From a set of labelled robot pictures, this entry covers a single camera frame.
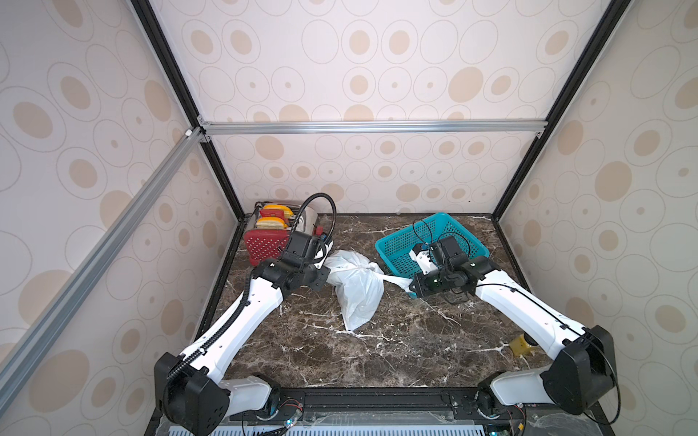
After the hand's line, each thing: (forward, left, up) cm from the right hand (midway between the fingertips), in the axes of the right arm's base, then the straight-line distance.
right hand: (411, 290), depth 81 cm
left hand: (+2, +26, +7) cm, 27 cm away
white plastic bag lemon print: (-3, +15, +7) cm, 17 cm away
